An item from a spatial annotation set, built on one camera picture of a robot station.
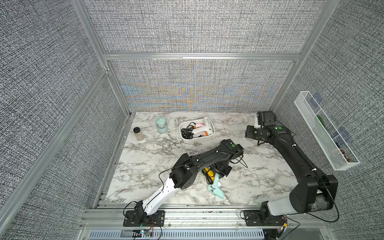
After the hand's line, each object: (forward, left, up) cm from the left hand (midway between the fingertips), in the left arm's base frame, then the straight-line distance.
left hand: (221, 175), depth 84 cm
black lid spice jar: (+30, +52, +5) cm, 60 cm away
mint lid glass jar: (+38, +37, +1) cm, 52 cm away
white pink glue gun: (+36, +6, +4) cm, 36 cm away
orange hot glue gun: (+29, +9, -2) cm, 31 cm away
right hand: (+20, -18, +17) cm, 31 cm away
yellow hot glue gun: (+1, +7, -1) cm, 7 cm away
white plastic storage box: (+29, +12, +5) cm, 32 cm away
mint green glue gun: (-6, +4, -2) cm, 7 cm away
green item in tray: (+15, -47, +28) cm, 57 cm away
